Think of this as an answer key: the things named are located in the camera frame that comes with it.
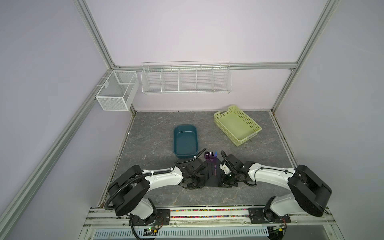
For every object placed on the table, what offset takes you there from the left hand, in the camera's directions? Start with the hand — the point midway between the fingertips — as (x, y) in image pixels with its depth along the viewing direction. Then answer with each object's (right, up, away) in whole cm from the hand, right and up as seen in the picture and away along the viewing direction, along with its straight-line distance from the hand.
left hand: (204, 187), depth 82 cm
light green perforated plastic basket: (+26, +35, +30) cm, 53 cm away
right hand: (+8, 0, +2) cm, 9 cm away
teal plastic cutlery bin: (-12, +24, +20) cm, 33 cm away
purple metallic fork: (+5, +13, +12) cm, 18 cm away
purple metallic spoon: (+2, +15, +12) cm, 19 cm away
